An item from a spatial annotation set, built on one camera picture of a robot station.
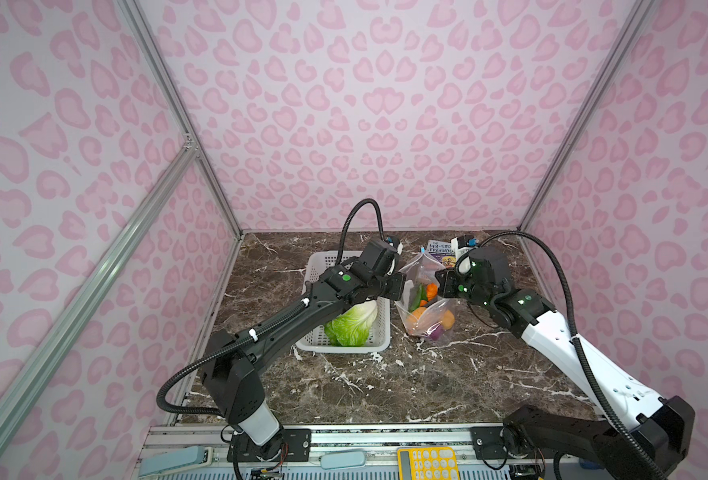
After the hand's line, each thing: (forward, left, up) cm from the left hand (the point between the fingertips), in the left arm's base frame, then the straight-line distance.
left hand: (404, 276), depth 77 cm
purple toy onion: (-7, -10, -18) cm, 22 cm away
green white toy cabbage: (-6, +14, -16) cm, 22 cm away
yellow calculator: (-38, -3, -21) cm, 44 cm away
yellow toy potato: (-3, -15, -20) cm, 25 cm away
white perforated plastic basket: (-7, +25, -23) cm, 35 cm away
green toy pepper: (+6, -8, -19) cm, 21 cm away
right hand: (0, -8, +2) cm, 8 cm away
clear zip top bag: (+6, -6, -6) cm, 11 cm away
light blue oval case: (-37, +15, -21) cm, 45 cm away
